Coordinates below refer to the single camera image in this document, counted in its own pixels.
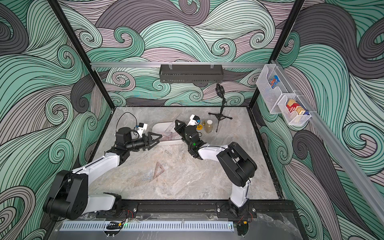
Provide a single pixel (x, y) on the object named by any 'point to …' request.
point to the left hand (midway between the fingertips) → (160, 137)
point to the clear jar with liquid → (209, 126)
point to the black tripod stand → (220, 91)
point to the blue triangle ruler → (149, 176)
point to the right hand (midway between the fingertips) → (176, 120)
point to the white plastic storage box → (170, 136)
